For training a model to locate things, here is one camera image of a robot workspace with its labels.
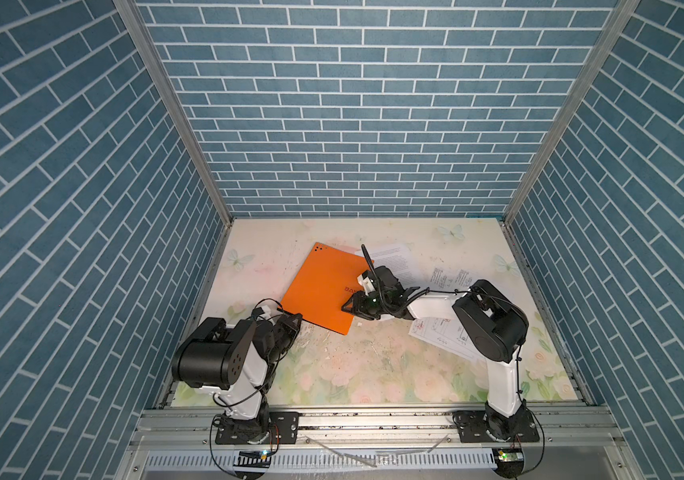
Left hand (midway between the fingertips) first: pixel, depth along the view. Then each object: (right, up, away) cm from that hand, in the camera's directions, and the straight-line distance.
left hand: (304, 314), depth 90 cm
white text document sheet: (+33, +14, +18) cm, 40 cm away
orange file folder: (+5, +8, +11) cm, 15 cm away
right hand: (+12, +2, +2) cm, 12 cm away
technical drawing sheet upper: (+50, +9, +15) cm, 52 cm away
